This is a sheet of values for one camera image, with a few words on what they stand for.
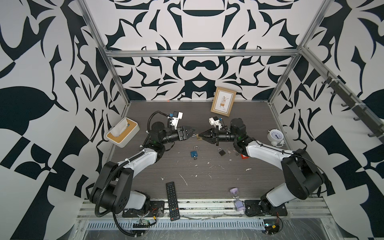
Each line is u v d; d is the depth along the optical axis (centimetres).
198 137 75
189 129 68
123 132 96
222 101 108
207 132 75
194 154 92
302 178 45
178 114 73
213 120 79
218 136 72
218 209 75
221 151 94
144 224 73
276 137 97
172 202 76
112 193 42
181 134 69
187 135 69
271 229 71
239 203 75
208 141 74
